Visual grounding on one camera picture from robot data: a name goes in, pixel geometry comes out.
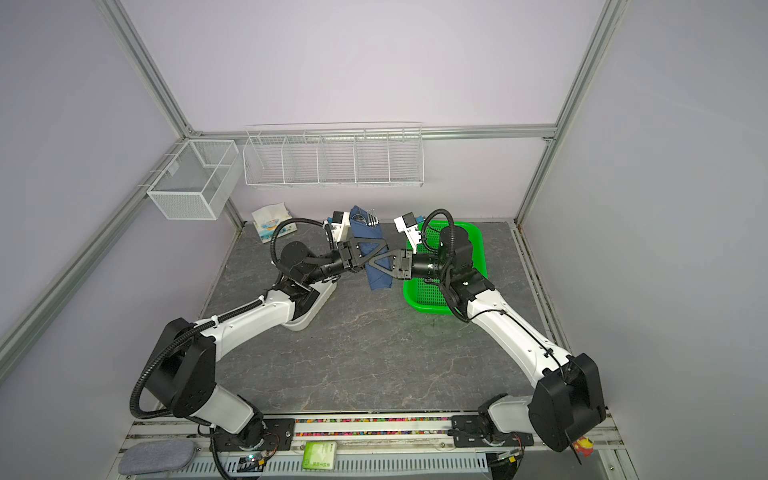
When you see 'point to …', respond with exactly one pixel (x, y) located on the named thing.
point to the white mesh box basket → (201, 182)
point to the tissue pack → (267, 220)
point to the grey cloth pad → (155, 457)
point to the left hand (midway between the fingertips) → (388, 253)
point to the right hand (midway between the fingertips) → (368, 267)
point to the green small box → (319, 455)
